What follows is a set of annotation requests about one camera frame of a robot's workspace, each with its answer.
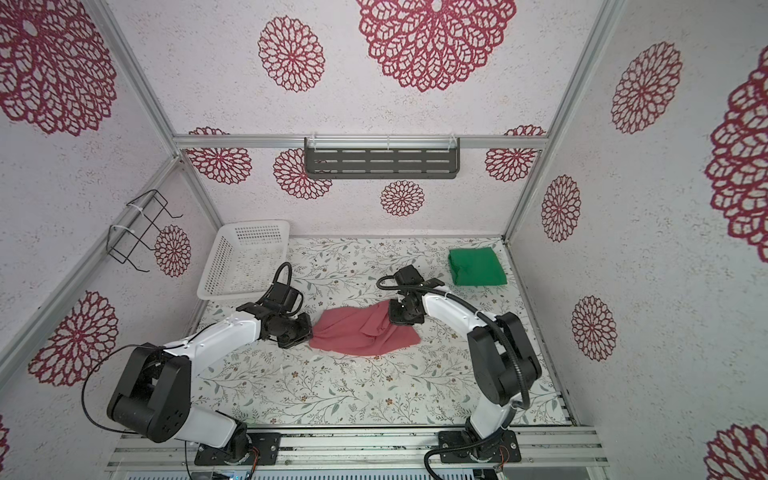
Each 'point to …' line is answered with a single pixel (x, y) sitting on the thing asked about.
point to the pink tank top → (361, 330)
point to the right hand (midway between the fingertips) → (393, 315)
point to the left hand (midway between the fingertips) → (313, 339)
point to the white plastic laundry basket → (245, 259)
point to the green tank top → (479, 266)
